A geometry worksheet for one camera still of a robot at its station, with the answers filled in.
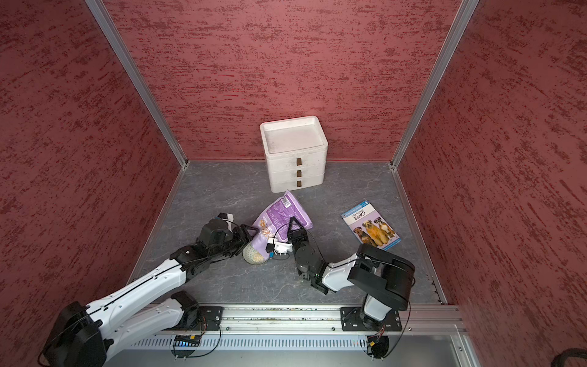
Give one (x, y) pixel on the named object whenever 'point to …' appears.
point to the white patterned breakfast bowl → (251, 255)
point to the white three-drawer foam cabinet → (296, 152)
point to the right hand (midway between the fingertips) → (297, 219)
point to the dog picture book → (370, 227)
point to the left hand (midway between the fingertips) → (255, 238)
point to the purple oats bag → (273, 222)
